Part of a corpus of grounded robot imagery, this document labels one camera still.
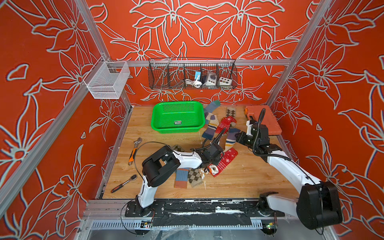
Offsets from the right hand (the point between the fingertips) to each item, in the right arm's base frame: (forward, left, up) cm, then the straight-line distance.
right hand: (232, 133), depth 84 cm
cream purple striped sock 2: (+19, +8, -13) cm, 24 cm away
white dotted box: (+32, +3, +14) cm, 35 cm away
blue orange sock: (+36, +10, -14) cm, 40 cm away
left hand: (-6, +8, -14) cm, 17 cm away
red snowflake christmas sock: (+18, 0, -13) cm, 22 cm away
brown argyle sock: (-20, +21, -15) cm, 33 cm away
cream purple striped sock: (-2, +1, -2) cm, 3 cm away
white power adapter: (+29, +12, +17) cm, 36 cm away
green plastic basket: (+25, +35, -14) cm, 46 cm away
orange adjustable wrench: (-4, +61, -14) cm, 63 cm away
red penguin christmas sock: (-8, +3, -14) cm, 17 cm away
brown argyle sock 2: (+31, -6, -14) cm, 34 cm away
